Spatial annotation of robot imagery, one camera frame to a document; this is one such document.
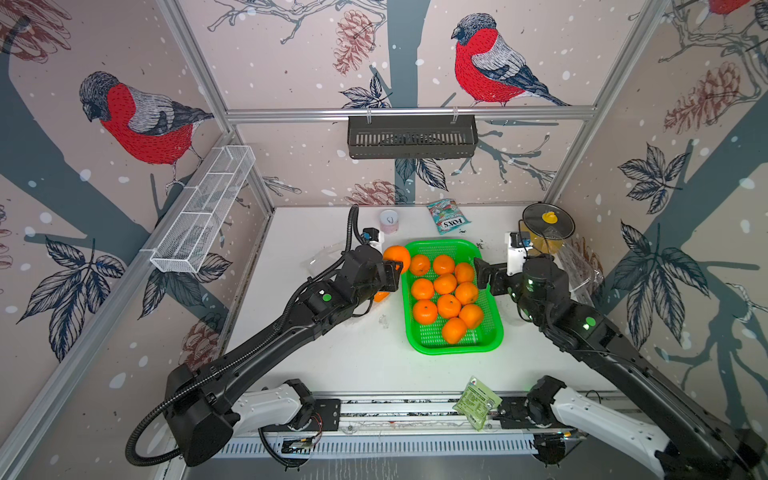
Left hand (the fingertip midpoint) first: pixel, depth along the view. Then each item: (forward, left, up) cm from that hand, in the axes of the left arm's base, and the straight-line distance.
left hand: (405, 261), depth 73 cm
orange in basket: (+12, -6, -20) cm, 24 cm away
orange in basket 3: (+3, -6, -20) cm, 21 cm away
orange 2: (+1, +7, -22) cm, 23 cm away
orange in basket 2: (+13, -14, -22) cm, 29 cm away
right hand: (+1, -22, +2) cm, 22 cm away
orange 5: (-2, -14, -21) cm, 25 cm away
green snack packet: (-27, -18, -25) cm, 41 cm away
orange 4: (-4, -6, -20) cm, 22 cm away
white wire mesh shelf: (+32, +55, +3) cm, 63 cm away
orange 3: (+5, -13, -20) cm, 24 cm away
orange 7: (-10, -14, -21) cm, 27 cm away
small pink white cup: (+33, +5, -22) cm, 39 cm away
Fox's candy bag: (+37, -18, -23) cm, 47 cm away
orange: (+1, +1, +1) cm, 2 cm away
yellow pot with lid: (+22, -47, -12) cm, 53 cm away
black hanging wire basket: (+52, -4, +2) cm, 52 cm away
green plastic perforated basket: (-10, -8, -26) cm, 29 cm away
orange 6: (-5, -20, -21) cm, 29 cm away
